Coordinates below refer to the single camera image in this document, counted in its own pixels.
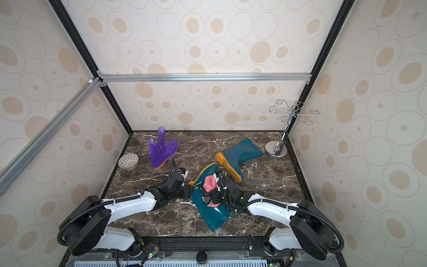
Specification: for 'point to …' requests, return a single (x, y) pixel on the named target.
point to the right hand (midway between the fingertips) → (217, 190)
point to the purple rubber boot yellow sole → (162, 151)
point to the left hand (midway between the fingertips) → (194, 187)
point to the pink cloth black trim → (209, 183)
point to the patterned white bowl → (128, 161)
